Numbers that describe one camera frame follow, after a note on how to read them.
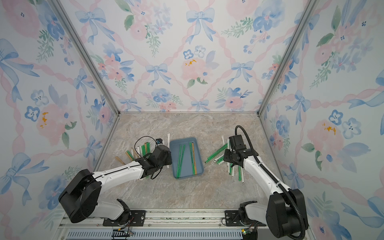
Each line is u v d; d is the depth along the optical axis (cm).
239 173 90
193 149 98
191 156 95
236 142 66
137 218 74
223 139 104
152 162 67
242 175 88
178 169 90
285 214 40
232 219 74
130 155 95
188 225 73
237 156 61
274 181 46
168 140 93
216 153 98
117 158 95
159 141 78
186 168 91
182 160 93
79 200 42
